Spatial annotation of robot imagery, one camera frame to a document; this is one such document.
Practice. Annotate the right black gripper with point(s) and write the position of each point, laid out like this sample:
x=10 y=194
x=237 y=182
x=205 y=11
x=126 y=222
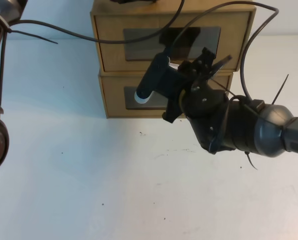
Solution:
x=205 y=108

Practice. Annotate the cardboard drawer with window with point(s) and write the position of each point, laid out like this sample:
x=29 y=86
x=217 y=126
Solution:
x=223 y=32
x=118 y=93

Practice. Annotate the white drawer handle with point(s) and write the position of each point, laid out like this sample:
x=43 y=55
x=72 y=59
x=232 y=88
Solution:
x=174 y=65

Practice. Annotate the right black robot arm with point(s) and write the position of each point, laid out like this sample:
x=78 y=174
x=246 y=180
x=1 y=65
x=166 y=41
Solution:
x=254 y=126

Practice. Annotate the upper cardboard shoebox shell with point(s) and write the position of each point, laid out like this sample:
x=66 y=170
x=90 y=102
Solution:
x=177 y=7

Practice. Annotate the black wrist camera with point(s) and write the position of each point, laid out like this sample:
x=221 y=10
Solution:
x=160 y=77

